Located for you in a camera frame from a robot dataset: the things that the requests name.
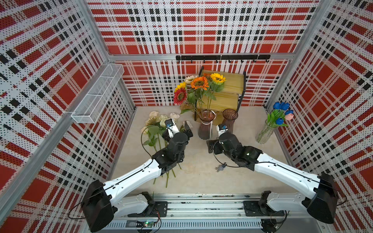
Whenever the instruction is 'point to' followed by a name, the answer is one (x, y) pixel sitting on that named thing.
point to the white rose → (162, 118)
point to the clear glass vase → (264, 134)
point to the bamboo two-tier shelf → (229, 97)
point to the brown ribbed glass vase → (229, 115)
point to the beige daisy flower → (152, 121)
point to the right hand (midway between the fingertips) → (215, 140)
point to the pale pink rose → (174, 115)
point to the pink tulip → (289, 116)
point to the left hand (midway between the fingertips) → (180, 125)
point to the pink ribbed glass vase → (205, 130)
